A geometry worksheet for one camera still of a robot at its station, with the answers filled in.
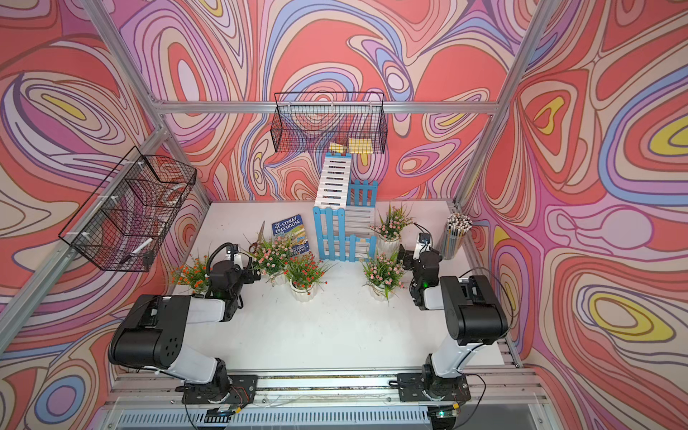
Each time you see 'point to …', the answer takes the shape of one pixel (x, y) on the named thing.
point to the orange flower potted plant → (196, 275)
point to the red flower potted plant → (305, 273)
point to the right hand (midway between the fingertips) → (414, 251)
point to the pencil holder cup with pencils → (458, 225)
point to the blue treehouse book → (291, 232)
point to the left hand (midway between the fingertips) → (246, 260)
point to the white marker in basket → (135, 251)
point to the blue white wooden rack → (344, 219)
